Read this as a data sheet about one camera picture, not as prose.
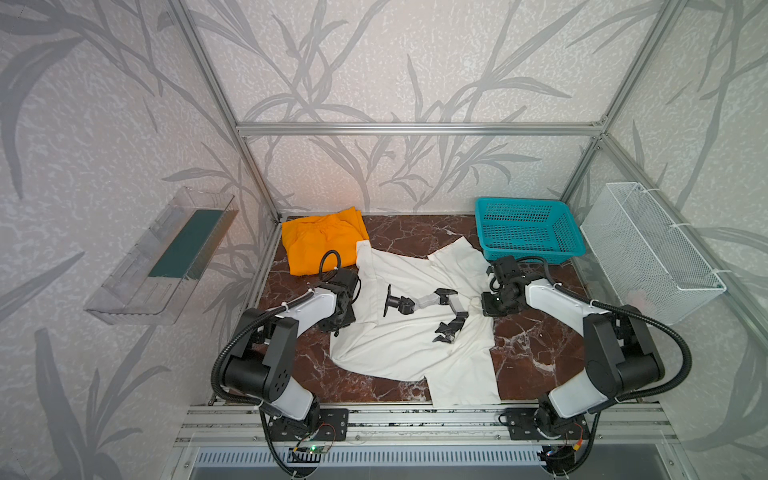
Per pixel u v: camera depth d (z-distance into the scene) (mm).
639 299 737
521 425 735
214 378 417
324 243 1066
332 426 727
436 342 869
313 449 707
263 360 448
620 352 451
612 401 523
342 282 753
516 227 1333
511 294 682
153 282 635
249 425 746
